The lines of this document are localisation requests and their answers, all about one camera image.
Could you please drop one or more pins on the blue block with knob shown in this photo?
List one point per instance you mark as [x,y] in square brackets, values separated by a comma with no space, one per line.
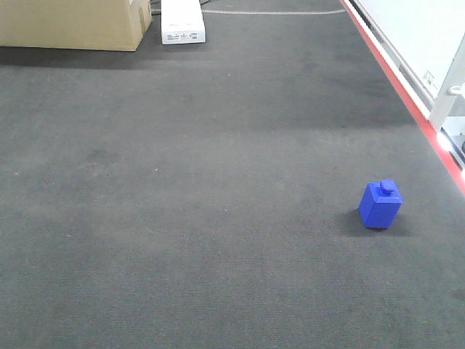
[379,211]

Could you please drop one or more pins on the white carton box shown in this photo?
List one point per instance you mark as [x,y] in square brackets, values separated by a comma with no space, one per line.
[181,22]

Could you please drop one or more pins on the brown cardboard box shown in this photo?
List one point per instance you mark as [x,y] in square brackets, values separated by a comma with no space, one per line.
[72,22]

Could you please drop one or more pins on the white metal post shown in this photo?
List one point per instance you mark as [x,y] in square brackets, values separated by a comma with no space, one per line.
[445,94]

